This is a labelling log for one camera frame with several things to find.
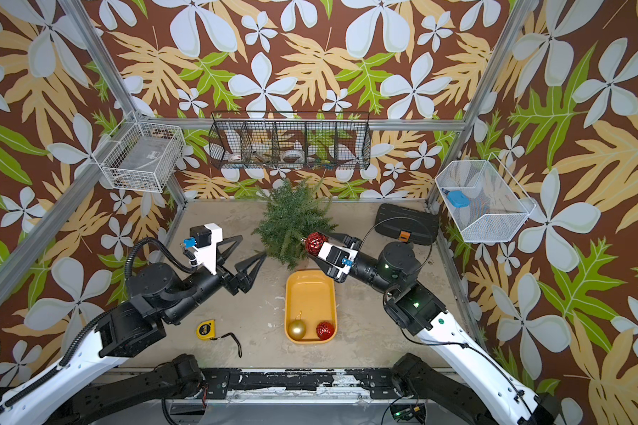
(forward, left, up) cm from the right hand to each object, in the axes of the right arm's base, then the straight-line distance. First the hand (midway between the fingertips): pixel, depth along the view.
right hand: (316, 239), depth 59 cm
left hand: (-3, +14, +2) cm, 14 cm away
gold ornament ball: (-8, +6, -35) cm, 36 cm away
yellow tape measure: (-8, +35, -37) cm, 51 cm away
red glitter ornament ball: (-10, -2, -34) cm, 35 cm away
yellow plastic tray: (+3, +2, -37) cm, 37 cm away
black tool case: (+34, -38, -35) cm, 62 cm away
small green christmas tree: (+16, +7, -8) cm, 19 cm away
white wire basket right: (+19, -54, -9) cm, 58 cm away
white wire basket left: (+38, +58, -4) cm, 70 cm away
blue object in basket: (+26, -47, -13) cm, 55 cm away
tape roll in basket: (+48, +9, -12) cm, 50 cm away
